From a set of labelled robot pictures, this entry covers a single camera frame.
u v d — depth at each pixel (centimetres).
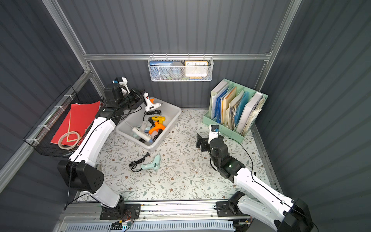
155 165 87
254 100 89
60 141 67
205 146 67
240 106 92
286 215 40
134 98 68
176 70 91
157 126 105
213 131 63
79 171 42
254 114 85
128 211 73
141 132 98
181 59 89
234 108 91
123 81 68
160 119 112
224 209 73
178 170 87
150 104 81
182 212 75
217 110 103
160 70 84
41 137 61
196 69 89
